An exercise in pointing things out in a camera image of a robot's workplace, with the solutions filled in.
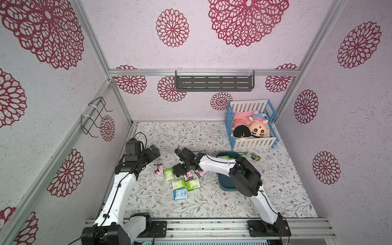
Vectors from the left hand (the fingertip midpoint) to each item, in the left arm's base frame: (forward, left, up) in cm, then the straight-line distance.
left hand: (153, 153), depth 82 cm
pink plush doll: (+20, -52, -4) cm, 56 cm away
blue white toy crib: (+42, -71, -3) cm, 83 cm away
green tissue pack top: (+4, -41, -12) cm, 43 cm away
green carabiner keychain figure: (+9, -61, -17) cm, 63 cm away
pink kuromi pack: (-7, -19, -15) cm, 25 cm away
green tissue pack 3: (-12, -22, -14) cm, 28 cm away
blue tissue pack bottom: (-17, -15, -14) cm, 27 cm away
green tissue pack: (-5, -7, -14) cm, 17 cm away
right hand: (+1, -15, -17) cm, 23 cm away
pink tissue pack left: (-2, -1, -14) cm, 15 cm away
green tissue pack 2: (-12, -14, -14) cm, 22 cm away
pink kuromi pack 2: (-5, -26, -14) cm, 30 cm away
